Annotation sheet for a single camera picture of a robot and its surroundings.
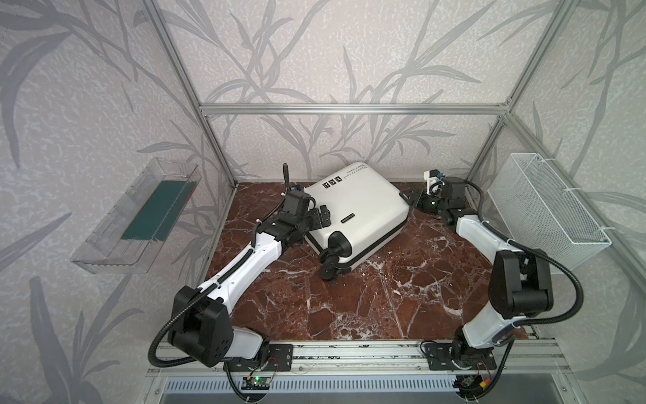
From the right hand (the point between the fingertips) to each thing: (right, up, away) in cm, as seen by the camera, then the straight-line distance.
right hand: (402, 188), depth 90 cm
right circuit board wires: (+16, -57, -20) cm, 63 cm away
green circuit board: (-47, -57, -19) cm, 76 cm away
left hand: (-28, -7, -7) cm, 29 cm away
